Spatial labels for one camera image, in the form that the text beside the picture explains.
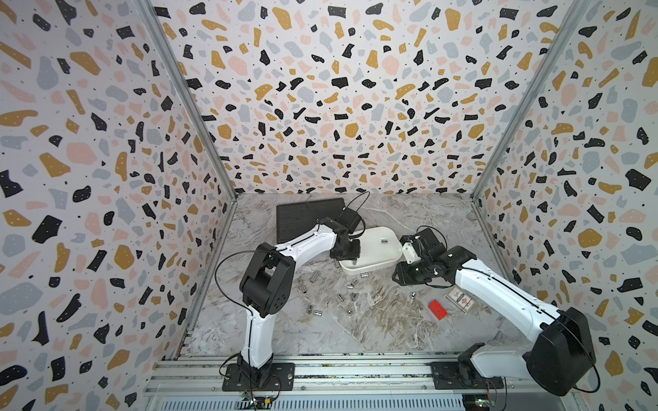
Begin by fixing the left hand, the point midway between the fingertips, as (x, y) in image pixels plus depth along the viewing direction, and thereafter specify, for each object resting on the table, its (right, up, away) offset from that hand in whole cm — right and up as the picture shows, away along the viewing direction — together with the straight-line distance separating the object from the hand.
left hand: (358, 255), depth 93 cm
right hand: (+11, -5, -11) cm, 17 cm away
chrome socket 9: (-20, -12, -2) cm, 23 cm away
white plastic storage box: (+9, 0, +8) cm, 12 cm away
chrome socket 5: (-3, -18, -7) cm, 19 cm away
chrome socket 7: (+2, -8, +2) cm, 8 cm away
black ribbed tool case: (-26, +13, +12) cm, 31 cm away
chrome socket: (+11, +4, +11) cm, 16 cm away
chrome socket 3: (-6, -15, -4) cm, 16 cm away
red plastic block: (+26, -17, -7) cm, 32 cm away
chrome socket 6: (-2, -11, -1) cm, 11 cm away
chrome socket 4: (-2, -14, -3) cm, 15 cm away
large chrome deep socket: (-16, -8, +2) cm, 18 cm away
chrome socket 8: (+19, -13, -3) cm, 24 cm away
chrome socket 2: (-14, -18, -7) cm, 24 cm away
